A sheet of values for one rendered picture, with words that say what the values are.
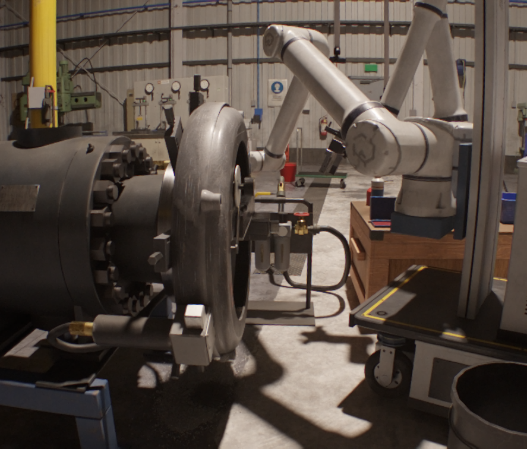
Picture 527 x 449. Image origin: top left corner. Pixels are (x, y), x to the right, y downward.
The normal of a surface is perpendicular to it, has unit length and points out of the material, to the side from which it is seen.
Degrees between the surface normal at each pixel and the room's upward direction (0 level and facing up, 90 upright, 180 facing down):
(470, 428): 93
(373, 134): 88
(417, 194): 71
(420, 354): 90
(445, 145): 90
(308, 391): 0
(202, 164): 55
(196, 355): 112
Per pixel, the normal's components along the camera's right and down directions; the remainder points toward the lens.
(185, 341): -0.06, 0.56
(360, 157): -0.82, 0.23
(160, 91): -0.34, 0.19
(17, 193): -0.06, -0.28
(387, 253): -0.07, 0.21
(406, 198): -0.77, -0.26
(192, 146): -0.03, -0.53
